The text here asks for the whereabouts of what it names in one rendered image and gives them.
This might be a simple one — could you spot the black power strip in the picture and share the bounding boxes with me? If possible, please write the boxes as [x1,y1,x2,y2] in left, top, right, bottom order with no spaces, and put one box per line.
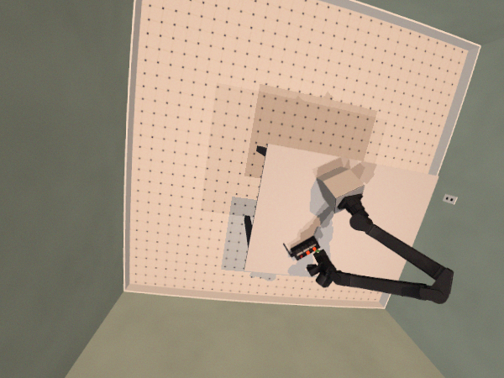
[283,236,321,260]

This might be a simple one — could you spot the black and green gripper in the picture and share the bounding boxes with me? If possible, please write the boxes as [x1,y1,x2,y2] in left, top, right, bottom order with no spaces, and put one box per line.
[313,249,330,263]

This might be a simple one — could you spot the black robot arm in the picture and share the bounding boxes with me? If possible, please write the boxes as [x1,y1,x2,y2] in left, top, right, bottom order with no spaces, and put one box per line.
[307,194,454,304]

